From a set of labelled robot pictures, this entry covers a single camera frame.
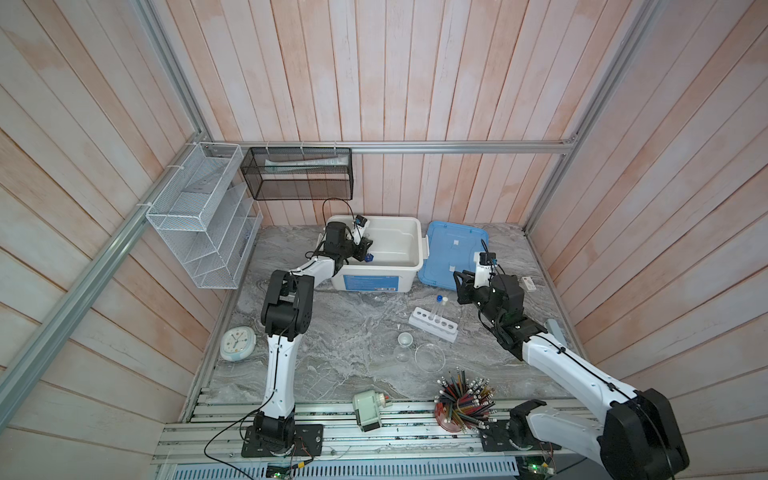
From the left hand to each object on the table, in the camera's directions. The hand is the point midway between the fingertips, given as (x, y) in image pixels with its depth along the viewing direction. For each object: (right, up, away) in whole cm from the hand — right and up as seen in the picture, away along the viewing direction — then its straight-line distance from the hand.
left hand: (369, 242), depth 105 cm
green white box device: (0, -44, -30) cm, 53 cm away
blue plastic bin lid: (+32, -2, +8) cm, 33 cm away
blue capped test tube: (+21, -19, -21) cm, 35 cm away
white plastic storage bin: (+10, -2, +2) cm, 11 cm away
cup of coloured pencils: (+23, -40, -38) cm, 59 cm away
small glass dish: (+11, -31, -15) cm, 36 cm away
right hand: (+26, -10, -22) cm, 35 cm away
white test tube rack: (+22, -27, -15) cm, 38 cm away
